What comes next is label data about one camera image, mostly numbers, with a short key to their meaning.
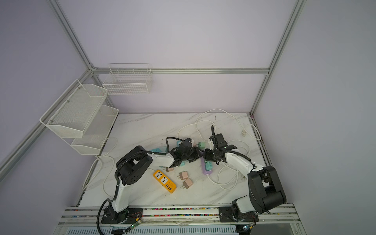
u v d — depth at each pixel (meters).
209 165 0.82
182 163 0.76
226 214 0.73
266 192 0.43
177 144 1.01
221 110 1.21
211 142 0.83
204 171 0.84
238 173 0.88
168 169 0.88
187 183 0.82
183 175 0.86
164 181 0.82
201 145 0.99
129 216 0.73
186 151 0.77
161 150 0.95
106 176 0.87
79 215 0.75
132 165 0.54
